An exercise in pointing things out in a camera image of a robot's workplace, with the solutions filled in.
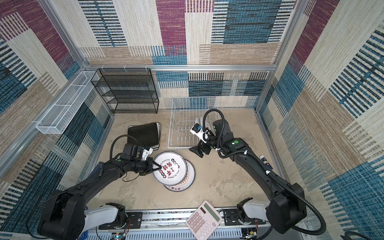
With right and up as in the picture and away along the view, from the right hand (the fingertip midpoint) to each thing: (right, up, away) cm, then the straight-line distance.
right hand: (196, 142), depth 77 cm
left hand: (-19, -13, +5) cm, 23 cm away
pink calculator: (+4, -37, -5) cm, 37 cm away
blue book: (-59, -18, +13) cm, 63 cm away
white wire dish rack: (-6, +18, +38) cm, 43 cm away
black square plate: (-33, +2, +25) cm, 41 cm away
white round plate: (-4, -22, +8) cm, 24 cm away
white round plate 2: (+1, +11, +14) cm, 18 cm away
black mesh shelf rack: (-49, +34, +33) cm, 68 cm away
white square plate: (-25, -5, +20) cm, 32 cm away
